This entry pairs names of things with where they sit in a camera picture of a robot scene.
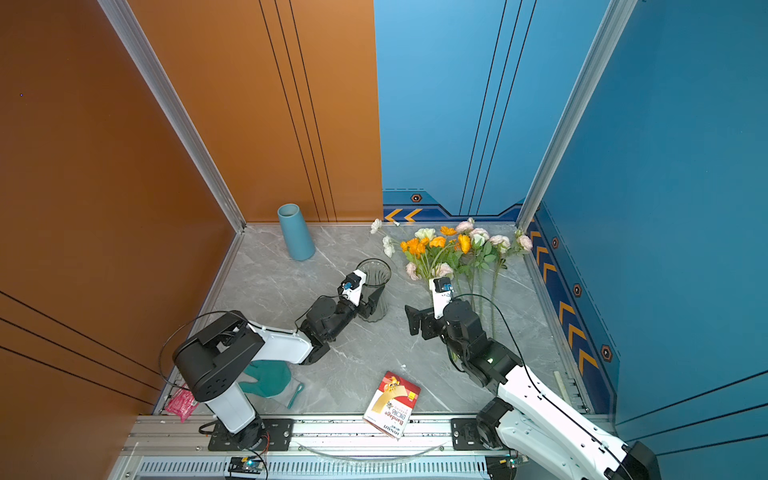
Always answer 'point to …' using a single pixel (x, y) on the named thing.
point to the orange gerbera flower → (416, 247)
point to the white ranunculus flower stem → (388, 242)
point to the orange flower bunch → (431, 248)
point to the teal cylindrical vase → (300, 245)
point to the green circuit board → (245, 464)
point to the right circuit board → (503, 467)
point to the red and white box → (392, 405)
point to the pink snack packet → (182, 403)
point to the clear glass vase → (378, 273)
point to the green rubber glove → (272, 377)
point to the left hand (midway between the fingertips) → (375, 278)
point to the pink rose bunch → (479, 252)
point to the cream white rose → (426, 234)
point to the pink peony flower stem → (441, 270)
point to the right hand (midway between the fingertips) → (419, 304)
